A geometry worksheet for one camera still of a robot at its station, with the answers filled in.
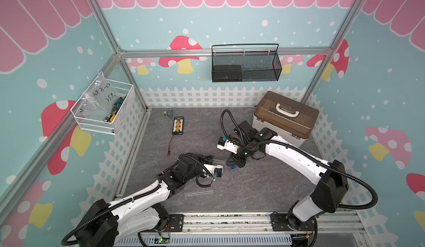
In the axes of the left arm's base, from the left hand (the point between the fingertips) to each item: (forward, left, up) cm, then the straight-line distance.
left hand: (210, 156), depth 81 cm
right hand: (-4, -9, +2) cm, 10 cm away
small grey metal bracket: (+40, +34, -12) cm, 54 cm away
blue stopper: (0, -6, +17) cm, 18 cm away
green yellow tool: (+13, +42, +21) cm, 49 cm away
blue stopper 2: (+1, -13, -13) cm, 18 cm away
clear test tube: (-14, +11, -14) cm, 23 cm away
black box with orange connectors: (+29, +23, -12) cm, 39 cm away
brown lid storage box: (+19, -43, +6) cm, 47 cm away
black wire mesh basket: (+49, -18, +22) cm, 56 cm away
